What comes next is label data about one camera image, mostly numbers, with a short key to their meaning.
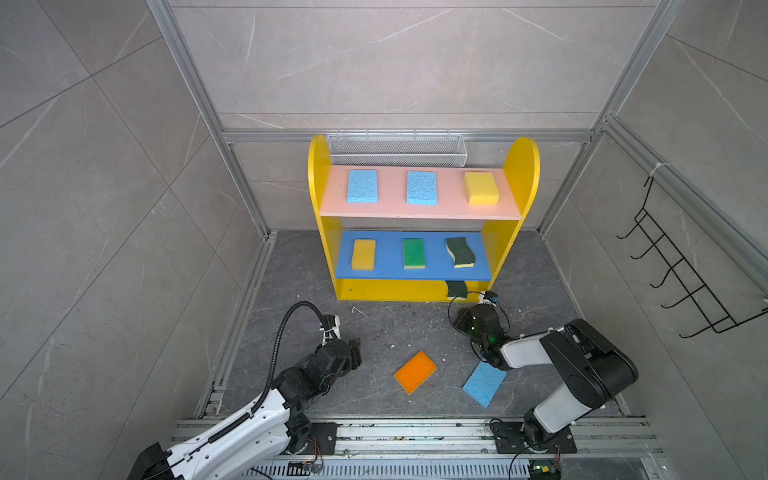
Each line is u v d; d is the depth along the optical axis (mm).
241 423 487
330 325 697
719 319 584
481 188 714
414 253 929
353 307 980
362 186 734
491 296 851
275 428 521
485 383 816
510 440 730
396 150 980
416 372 832
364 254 927
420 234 1005
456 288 980
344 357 601
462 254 929
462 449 731
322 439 732
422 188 731
